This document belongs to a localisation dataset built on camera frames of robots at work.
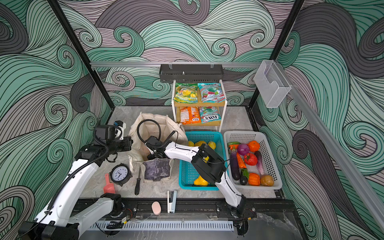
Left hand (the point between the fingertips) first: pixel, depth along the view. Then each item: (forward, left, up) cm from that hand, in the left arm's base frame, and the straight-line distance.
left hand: (133, 139), depth 76 cm
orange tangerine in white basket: (+5, -70, -13) cm, 71 cm away
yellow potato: (+8, -36, -15) cm, 40 cm away
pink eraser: (-28, -14, -19) cm, 36 cm away
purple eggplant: (-6, -56, -15) cm, 59 cm away
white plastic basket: (-7, -75, -13) cm, 76 cm away
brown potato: (-16, -70, -11) cm, 73 cm away
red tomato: (-4, -65, -12) cm, 66 cm away
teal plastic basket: (-9, -29, -20) cm, 36 cm away
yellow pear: (-16, -36, -15) cm, 42 cm away
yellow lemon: (+7, -44, -15) cm, 47 cm away
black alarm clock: (-12, +9, -19) cm, 24 cm away
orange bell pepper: (-14, -65, -14) cm, 68 cm away
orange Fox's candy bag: (+20, -30, -2) cm, 36 cm away
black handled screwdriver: (-16, -1, -20) cm, 26 cm away
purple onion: (+4, -63, -14) cm, 65 cm away
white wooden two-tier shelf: (+14, -22, +10) cm, 28 cm away
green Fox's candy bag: (+22, -42, -2) cm, 48 cm away
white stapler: (-24, -21, -18) cm, 37 cm away
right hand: (-2, -8, -19) cm, 20 cm away
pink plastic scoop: (-18, +14, -20) cm, 31 cm away
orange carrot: (-6, -60, -13) cm, 61 cm away
